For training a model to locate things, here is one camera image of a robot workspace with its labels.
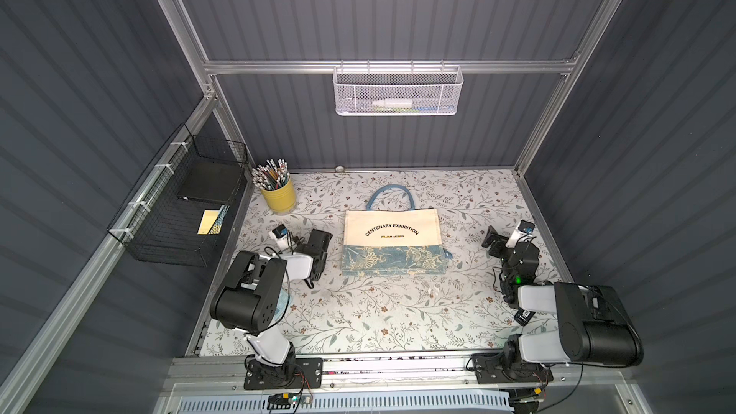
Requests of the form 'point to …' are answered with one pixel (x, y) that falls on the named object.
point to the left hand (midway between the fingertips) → (274, 253)
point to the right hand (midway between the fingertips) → (505, 231)
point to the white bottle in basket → (394, 103)
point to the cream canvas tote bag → (393, 242)
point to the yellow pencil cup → (282, 199)
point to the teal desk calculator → (281, 305)
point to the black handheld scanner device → (523, 316)
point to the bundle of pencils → (270, 175)
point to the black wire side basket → (184, 210)
